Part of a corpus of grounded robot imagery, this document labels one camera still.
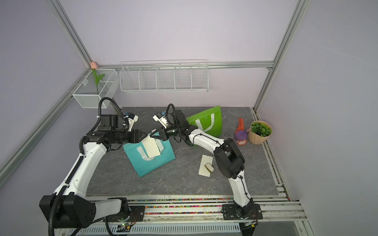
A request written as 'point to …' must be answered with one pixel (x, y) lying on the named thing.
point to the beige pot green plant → (259, 132)
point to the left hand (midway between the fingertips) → (143, 135)
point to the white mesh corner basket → (86, 93)
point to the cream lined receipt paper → (151, 147)
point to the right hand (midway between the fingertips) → (149, 135)
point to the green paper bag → (209, 121)
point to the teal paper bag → (141, 162)
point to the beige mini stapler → (209, 167)
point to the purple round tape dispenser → (240, 136)
